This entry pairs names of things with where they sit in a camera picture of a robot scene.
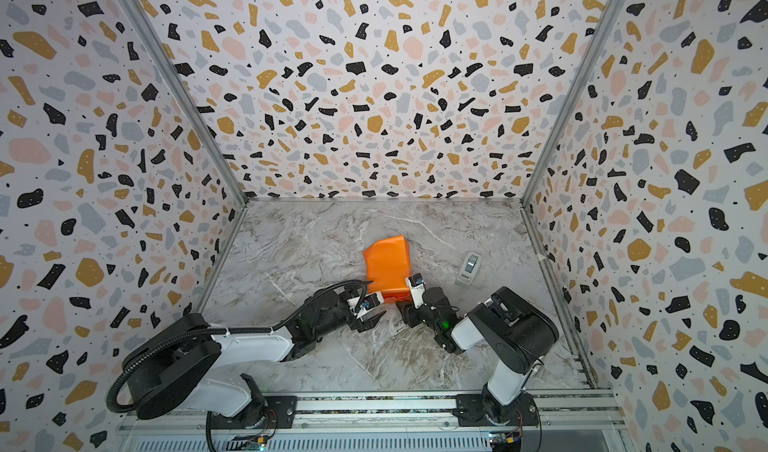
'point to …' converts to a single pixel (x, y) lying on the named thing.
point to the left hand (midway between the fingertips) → (379, 293)
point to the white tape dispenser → (469, 268)
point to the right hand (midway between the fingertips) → (406, 299)
